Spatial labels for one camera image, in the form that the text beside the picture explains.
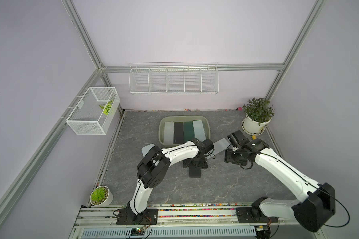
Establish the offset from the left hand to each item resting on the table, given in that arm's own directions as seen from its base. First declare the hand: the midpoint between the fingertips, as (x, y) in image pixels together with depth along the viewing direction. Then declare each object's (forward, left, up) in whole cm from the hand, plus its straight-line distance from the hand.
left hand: (196, 167), depth 87 cm
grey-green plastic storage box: (+35, -11, +1) cm, 37 cm away
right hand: (0, -17, +9) cm, 19 cm away
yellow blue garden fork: (+19, -43, -2) cm, 47 cm away
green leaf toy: (+27, +48, +27) cm, 61 cm away
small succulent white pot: (-13, +49, +7) cm, 51 cm away
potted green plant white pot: (+26, -42, +17) cm, 52 cm away
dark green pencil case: (+27, +2, -2) cm, 27 cm away
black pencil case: (+28, +9, -2) cm, 29 cm away
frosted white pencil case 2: (+27, -5, -1) cm, 28 cm away
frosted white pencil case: (+24, +17, -2) cm, 30 cm away
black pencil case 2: (-2, +1, -1) cm, 3 cm away
